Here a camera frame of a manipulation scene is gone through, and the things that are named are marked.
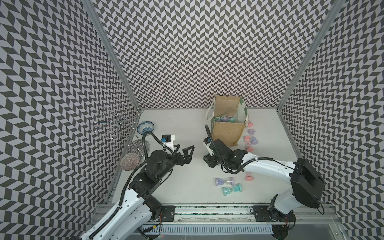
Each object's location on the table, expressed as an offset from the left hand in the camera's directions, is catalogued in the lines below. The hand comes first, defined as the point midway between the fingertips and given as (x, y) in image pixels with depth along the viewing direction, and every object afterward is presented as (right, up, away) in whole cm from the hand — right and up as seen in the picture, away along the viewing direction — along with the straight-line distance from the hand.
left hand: (187, 148), depth 71 cm
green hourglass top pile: (+19, +14, +34) cm, 41 cm away
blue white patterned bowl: (-32, +9, +32) cm, 46 cm away
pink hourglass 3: (+38, +1, +27) cm, 47 cm away
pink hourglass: (+42, +10, +34) cm, 55 cm away
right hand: (+11, -8, +12) cm, 18 cm away
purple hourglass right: (+42, 0, +25) cm, 49 cm away
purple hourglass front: (+17, -20, +9) cm, 28 cm away
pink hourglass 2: (+34, -18, +11) cm, 40 cm away
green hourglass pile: (+29, +14, +31) cm, 45 cm away
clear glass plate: (-33, -3, +21) cm, 40 cm away
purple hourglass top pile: (+24, +14, +32) cm, 42 cm away
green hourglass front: (+21, -23, +6) cm, 32 cm away
